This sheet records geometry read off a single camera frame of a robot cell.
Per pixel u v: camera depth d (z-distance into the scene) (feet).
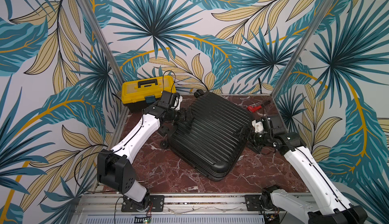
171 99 2.07
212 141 5.26
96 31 2.68
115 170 1.35
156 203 2.38
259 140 2.03
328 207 1.25
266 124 1.91
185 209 2.40
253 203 2.40
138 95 3.19
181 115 2.34
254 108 3.68
